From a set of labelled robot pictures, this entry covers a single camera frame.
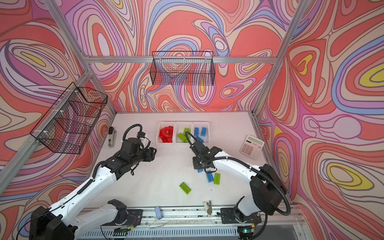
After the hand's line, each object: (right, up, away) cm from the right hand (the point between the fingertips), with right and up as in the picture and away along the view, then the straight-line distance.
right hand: (201, 166), depth 85 cm
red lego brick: (-23, +14, +16) cm, 31 cm away
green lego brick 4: (+9, -7, +1) cm, 12 cm away
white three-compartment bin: (-18, +18, +14) cm, 29 cm away
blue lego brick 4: (+5, -6, +1) cm, 8 cm away
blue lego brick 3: (-1, -2, -4) cm, 4 cm away
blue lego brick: (+2, +20, +16) cm, 26 cm away
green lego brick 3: (-9, -11, -4) cm, 15 cm away
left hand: (-25, +11, -4) cm, 28 cm away
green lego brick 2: (-12, +15, +16) cm, 25 cm away
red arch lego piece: (-26, +19, +16) cm, 36 cm away
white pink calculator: (+34, +9, +13) cm, 38 cm away
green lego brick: (-9, +20, +22) cm, 31 cm away
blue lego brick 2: (-1, +15, +14) cm, 21 cm away
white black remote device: (-61, +17, +17) cm, 66 cm away
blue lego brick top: (-2, +19, +22) cm, 29 cm away
